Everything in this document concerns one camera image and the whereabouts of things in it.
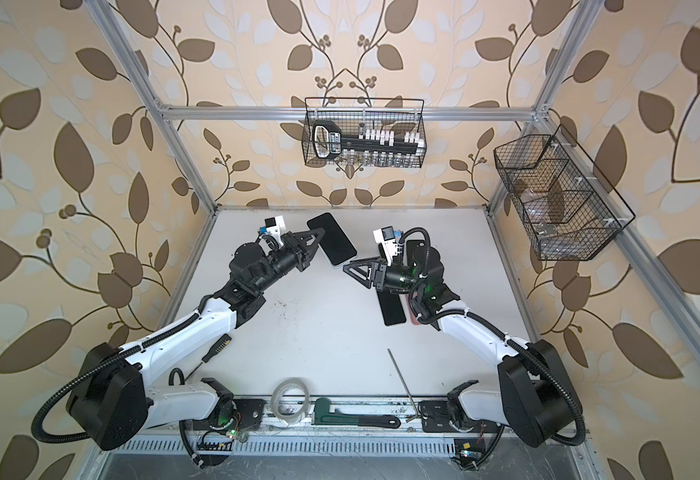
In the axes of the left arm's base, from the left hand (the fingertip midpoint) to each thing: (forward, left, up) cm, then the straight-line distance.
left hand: (326, 230), depth 69 cm
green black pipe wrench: (-33, 0, -33) cm, 47 cm away
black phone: (-1, -2, -4) cm, 4 cm away
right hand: (-6, -5, -8) cm, 11 cm away
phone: (-2, -18, -34) cm, 39 cm away
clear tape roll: (-29, +10, -36) cm, 47 cm away
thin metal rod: (-32, -23, -34) cm, 52 cm away
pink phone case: (-7, -25, -34) cm, 42 cm away
